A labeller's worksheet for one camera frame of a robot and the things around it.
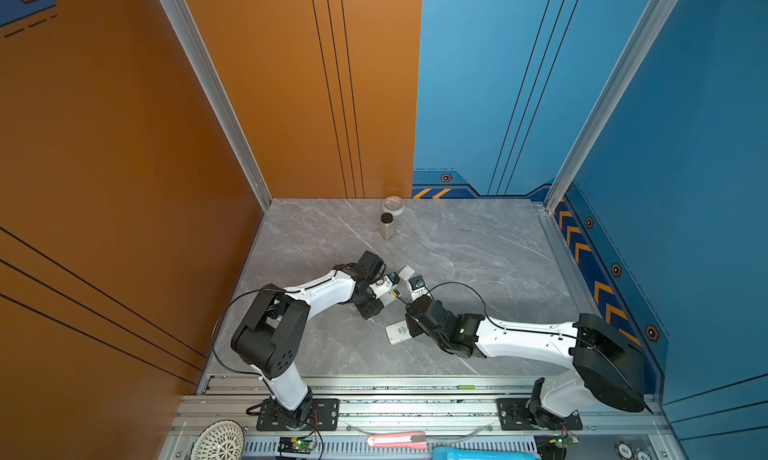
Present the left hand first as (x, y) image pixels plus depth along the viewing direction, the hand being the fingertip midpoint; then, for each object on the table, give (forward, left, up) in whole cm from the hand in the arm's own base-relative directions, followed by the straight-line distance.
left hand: (372, 302), depth 93 cm
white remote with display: (+3, -7, +1) cm, 8 cm away
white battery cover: (+11, -11, 0) cm, 15 cm away
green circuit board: (-36, +18, -3) cm, 41 cm away
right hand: (-6, -10, +7) cm, 13 cm away
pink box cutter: (-36, -9, -1) cm, 37 cm away
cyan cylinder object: (-38, -26, -2) cm, 46 cm away
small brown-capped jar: (+25, -4, +5) cm, 26 cm away
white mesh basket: (-36, +34, 0) cm, 49 cm away
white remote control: (-10, -8, +1) cm, 13 cm away
